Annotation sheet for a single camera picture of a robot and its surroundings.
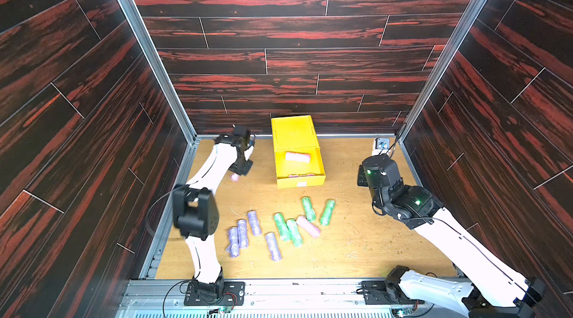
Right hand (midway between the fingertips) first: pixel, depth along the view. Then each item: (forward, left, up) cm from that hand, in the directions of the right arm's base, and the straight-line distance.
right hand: (377, 161), depth 69 cm
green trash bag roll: (-10, +30, -29) cm, 43 cm away
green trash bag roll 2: (-14, +25, -30) cm, 41 cm away
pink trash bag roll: (+4, +50, -17) cm, 53 cm away
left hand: (+10, +48, -20) cm, 53 cm away
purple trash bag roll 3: (-9, +42, -30) cm, 52 cm away
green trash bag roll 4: (-4, +12, -30) cm, 33 cm away
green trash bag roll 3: (-4, +19, -30) cm, 36 cm away
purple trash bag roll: (-19, +48, -29) cm, 60 cm away
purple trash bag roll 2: (-14, +46, -30) cm, 57 cm away
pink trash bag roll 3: (+13, +25, -14) cm, 31 cm away
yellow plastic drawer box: (+22, +26, -11) cm, 36 cm away
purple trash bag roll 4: (-18, +33, -30) cm, 48 cm away
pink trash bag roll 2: (-9, +20, -31) cm, 38 cm away
